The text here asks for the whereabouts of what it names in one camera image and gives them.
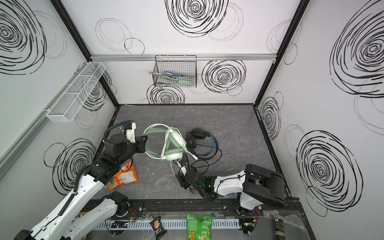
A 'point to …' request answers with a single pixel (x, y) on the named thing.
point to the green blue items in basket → (168, 78)
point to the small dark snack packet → (159, 229)
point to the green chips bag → (199, 228)
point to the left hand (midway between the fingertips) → (148, 136)
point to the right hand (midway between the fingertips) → (177, 173)
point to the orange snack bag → (127, 174)
